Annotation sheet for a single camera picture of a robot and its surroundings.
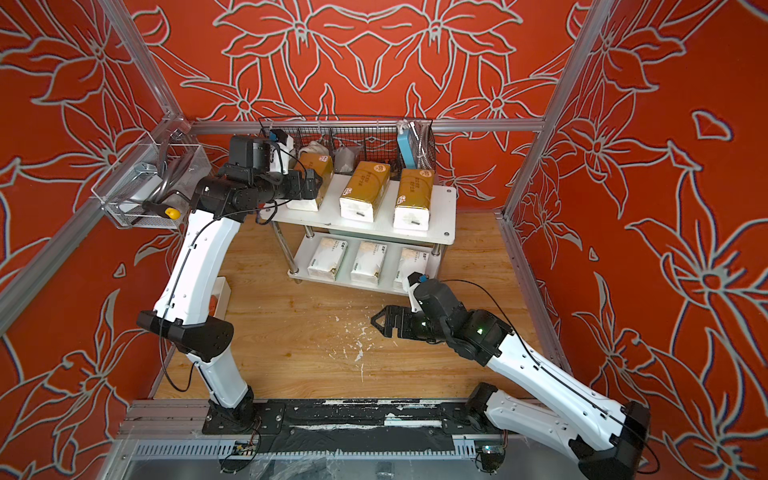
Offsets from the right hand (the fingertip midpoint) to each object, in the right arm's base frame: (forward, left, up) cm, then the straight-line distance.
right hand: (379, 326), depth 67 cm
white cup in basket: (+51, +12, +10) cm, 53 cm away
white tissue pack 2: (+26, +4, -10) cm, 28 cm away
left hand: (+29, +19, +21) cm, 41 cm away
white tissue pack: (+27, +18, -10) cm, 34 cm away
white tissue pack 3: (+26, -9, -9) cm, 29 cm away
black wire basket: (+58, +3, +13) cm, 60 cm away
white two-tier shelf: (+45, +33, -19) cm, 59 cm away
